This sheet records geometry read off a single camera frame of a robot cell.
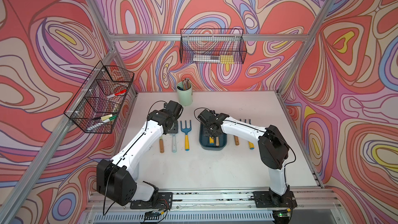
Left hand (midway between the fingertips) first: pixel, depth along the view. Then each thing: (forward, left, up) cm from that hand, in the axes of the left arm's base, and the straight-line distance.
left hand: (169, 127), depth 81 cm
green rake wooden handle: (-3, +7, -15) cm, 17 cm away
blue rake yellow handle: (+8, -8, -16) cm, 20 cm away
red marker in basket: (+12, +27, +13) cm, 32 cm away
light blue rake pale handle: (-2, -1, -15) cm, 15 cm away
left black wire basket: (+3, +35, +12) cm, 37 cm away
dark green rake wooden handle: (-1, -27, -13) cm, 30 cm away
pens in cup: (+35, -7, 0) cm, 36 cm away
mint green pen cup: (+29, -6, -7) cm, 31 cm away
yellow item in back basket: (+36, -32, +18) cm, 52 cm away
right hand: (+2, -23, -11) cm, 25 cm away
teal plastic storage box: (0, -19, -14) cm, 24 cm away
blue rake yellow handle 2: (-3, -23, -9) cm, 25 cm away
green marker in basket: (-2, +27, +11) cm, 29 cm away
